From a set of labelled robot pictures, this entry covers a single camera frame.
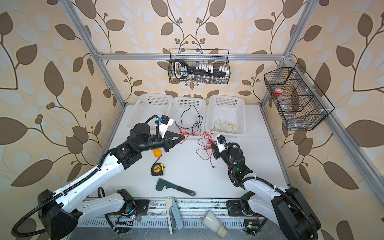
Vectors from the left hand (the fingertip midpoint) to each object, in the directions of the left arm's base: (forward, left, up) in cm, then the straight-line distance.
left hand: (184, 136), depth 66 cm
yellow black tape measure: (-5, +16, -28) cm, 33 cm away
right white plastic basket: (+39, -27, -30) cm, 56 cm away
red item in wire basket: (+29, -49, +3) cm, 57 cm away
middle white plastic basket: (+40, +2, -31) cm, 51 cm away
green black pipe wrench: (-12, +13, -29) cm, 34 cm away
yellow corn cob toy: (+5, +19, -28) cm, 35 cm away
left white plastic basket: (+47, +35, -30) cm, 66 cm away
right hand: (+7, -15, -14) cm, 22 cm away
